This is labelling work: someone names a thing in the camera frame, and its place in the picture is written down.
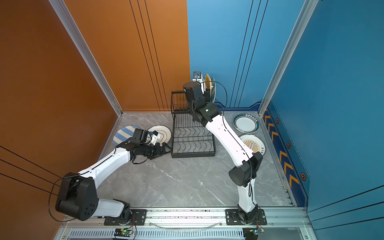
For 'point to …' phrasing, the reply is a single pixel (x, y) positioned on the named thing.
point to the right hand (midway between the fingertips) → (201, 89)
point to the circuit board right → (252, 233)
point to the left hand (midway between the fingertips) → (168, 150)
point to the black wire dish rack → (190, 138)
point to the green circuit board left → (123, 232)
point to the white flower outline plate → (164, 132)
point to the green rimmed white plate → (246, 123)
